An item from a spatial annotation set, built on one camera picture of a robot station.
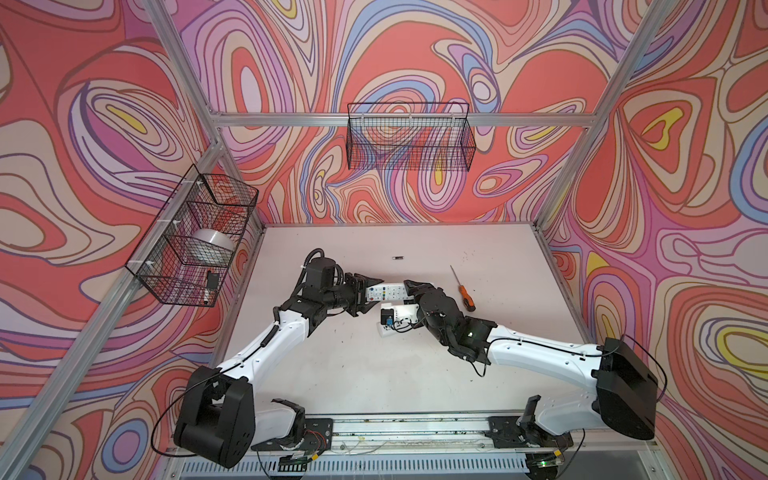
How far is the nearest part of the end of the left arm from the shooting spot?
0.70 meters

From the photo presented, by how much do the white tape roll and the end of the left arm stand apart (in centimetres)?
28

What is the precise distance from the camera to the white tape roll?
0.70m
